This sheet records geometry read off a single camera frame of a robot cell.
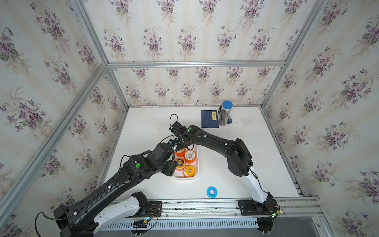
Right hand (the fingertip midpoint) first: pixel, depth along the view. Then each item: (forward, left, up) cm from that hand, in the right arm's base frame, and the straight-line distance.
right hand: (178, 145), depth 90 cm
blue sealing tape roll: (-25, -19, -6) cm, 32 cm away
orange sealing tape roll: (-4, -1, -2) cm, 5 cm away
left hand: (-16, +1, +11) cm, 20 cm away
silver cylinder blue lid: (+22, -30, +8) cm, 38 cm away
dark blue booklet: (+26, -22, -5) cm, 34 cm away
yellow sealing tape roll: (-10, -2, -3) cm, 11 cm away
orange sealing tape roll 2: (-6, -7, -3) cm, 10 cm away
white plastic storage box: (-15, -2, -6) cm, 16 cm away
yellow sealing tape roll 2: (-15, -7, -3) cm, 17 cm away
